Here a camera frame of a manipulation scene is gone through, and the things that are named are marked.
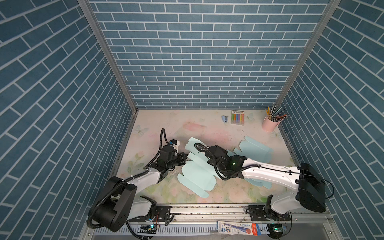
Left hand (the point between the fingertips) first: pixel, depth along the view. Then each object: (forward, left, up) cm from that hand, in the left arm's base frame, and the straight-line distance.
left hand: (189, 155), depth 87 cm
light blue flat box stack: (+6, -43, -6) cm, 44 cm away
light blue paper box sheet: (-10, -5, -4) cm, 12 cm away
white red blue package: (-35, -24, -5) cm, 43 cm away
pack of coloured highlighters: (+35, -37, -5) cm, 51 cm away
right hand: (0, -12, +9) cm, 15 cm away
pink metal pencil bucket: (+23, -56, 0) cm, 60 cm away
